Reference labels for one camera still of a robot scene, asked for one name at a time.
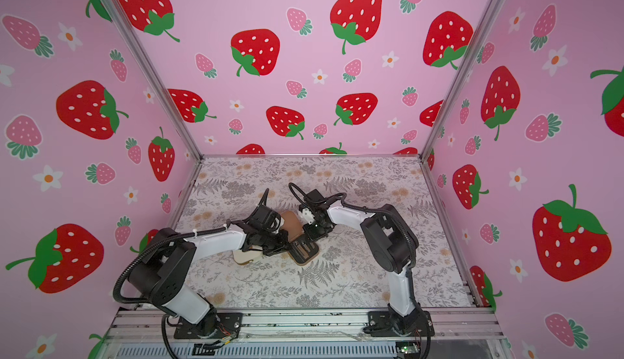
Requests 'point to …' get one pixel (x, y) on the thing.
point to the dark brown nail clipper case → (301, 249)
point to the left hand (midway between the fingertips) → (296, 248)
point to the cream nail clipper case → (244, 257)
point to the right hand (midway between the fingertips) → (306, 244)
